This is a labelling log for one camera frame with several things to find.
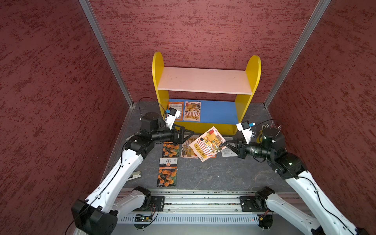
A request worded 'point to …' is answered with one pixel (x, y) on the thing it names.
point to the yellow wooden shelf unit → (221, 116)
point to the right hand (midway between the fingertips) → (224, 147)
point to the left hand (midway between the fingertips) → (187, 133)
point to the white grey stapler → (135, 175)
